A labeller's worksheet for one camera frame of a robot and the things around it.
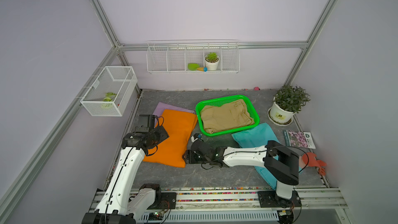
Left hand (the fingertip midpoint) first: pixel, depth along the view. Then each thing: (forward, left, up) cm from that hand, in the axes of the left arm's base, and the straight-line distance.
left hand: (164, 136), depth 77 cm
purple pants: (+33, +8, -18) cm, 39 cm away
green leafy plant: (+17, -72, +3) cm, 74 cm away
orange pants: (+17, -4, -16) cm, 24 cm away
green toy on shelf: (+41, -18, +10) cm, 46 cm away
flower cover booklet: (+1, -76, -16) cm, 78 cm away
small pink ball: (+47, -66, -18) cm, 83 cm away
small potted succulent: (+39, -28, +16) cm, 50 cm away
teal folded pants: (+4, -54, -15) cm, 56 cm away
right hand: (-7, -10, -11) cm, 16 cm away
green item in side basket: (+17, +25, +13) cm, 33 cm away
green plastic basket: (+29, -32, -11) cm, 45 cm away
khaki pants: (+20, -40, -14) cm, 47 cm away
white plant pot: (+14, -69, -9) cm, 71 cm away
